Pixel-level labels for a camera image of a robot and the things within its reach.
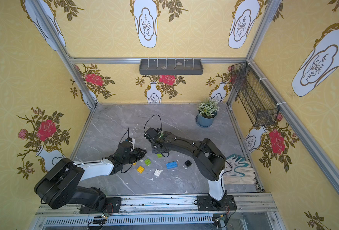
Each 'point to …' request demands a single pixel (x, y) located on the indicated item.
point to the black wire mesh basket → (257, 99)
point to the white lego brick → (157, 172)
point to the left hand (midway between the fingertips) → (148, 152)
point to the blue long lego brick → (171, 165)
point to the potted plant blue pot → (204, 121)
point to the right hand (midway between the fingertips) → (157, 151)
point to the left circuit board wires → (99, 221)
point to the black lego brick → (187, 163)
